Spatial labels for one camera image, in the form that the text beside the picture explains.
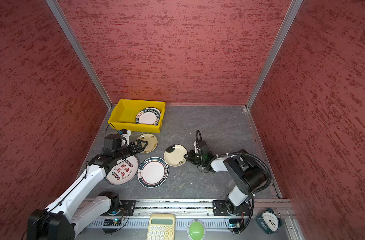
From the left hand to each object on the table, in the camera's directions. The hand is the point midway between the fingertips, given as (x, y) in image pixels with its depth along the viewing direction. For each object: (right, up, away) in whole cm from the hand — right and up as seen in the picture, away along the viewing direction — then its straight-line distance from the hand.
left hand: (142, 147), depth 82 cm
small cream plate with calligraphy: (+2, +2, +14) cm, 14 cm away
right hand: (+23, -9, +8) cm, 26 cm away
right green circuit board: (+48, -35, -11) cm, 61 cm away
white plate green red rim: (+5, -15, +3) cm, 16 cm away
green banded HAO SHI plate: (-4, +19, +27) cm, 33 cm away
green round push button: (+29, -36, -14) cm, 48 cm away
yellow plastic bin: (-24, +19, +31) cm, 44 cm away
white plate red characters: (-12, -14, +3) cm, 19 cm away
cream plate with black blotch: (+17, -7, +10) cm, 21 cm away
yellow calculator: (+13, -34, -15) cm, 39 cm away
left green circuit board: (-9, -33, -12) cm, 37 cm away
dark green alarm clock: (+64, -32, -15) cm, 72 cm away
